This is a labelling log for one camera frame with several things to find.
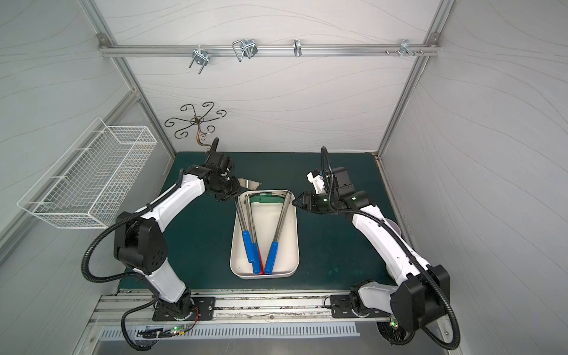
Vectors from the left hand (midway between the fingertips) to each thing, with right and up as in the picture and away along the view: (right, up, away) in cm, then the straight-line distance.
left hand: (242, 192), depth 88 cm
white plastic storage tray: (+9, -12, +6) cm, 16 cm away
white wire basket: (-45, +3, -20) cm, 49 cm away
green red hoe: (+9, -28, -9) cm, 31 cm away
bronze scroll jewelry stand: (-20, +30, +3) cm, 36 cm away
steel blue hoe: (+12, -24, -8) cm, 28 cm away
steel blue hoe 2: (+13, -19, -6) cm, 24 cm away
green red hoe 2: (+9, -3, +8) cm, 13 cm away
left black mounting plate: (-10, -38, -14) cm, 42 cm away
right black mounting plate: (+36, -38, -14) cm, 54 cm away
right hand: (+22, -3, -12) cm, 25 cm away
